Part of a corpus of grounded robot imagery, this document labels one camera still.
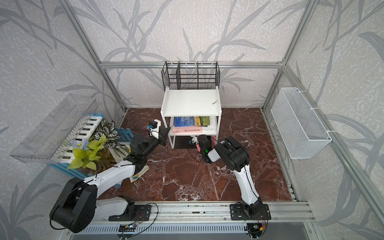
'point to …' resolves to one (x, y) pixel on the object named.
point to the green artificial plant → (83, 154)
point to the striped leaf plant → (106, 129)
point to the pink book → (186, 129)
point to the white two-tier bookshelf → (194, 101)
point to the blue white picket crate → (86, 132)
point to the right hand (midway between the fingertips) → (209, 128)
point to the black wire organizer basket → (190, 75)
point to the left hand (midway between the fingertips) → (168, 127)
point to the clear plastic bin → (47, 143)
